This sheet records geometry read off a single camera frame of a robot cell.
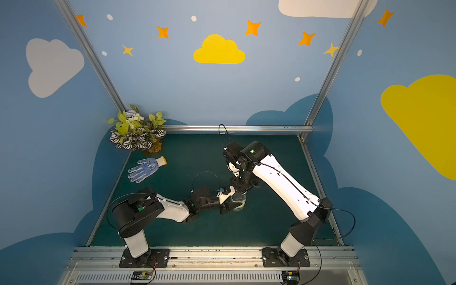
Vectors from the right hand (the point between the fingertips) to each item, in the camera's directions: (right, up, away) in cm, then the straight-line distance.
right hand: (245, 186), depth 72 cm
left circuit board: (-43, -37, 0) cm, 57 cm away
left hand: (-1, -6, +9) cm, 11 cm away
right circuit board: (+19, -38, +1) cm, 43 cm away
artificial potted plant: (-57, +25, +19) cm, 65 cm away
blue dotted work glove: (-56, +5, +32) cm, 65 cm away
